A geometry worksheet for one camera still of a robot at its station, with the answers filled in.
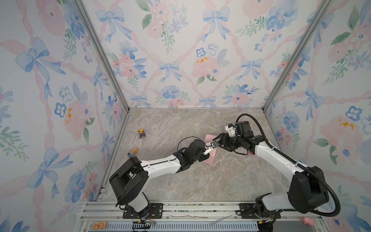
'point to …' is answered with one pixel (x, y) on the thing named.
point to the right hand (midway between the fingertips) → (216, 142)
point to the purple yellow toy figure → (141, 133)
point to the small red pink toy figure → (251, 153)
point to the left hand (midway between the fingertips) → (207, 144)
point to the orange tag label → (99, 225)
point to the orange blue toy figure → (133, 152)
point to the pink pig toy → (307, 220)
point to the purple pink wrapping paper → (210, 161)
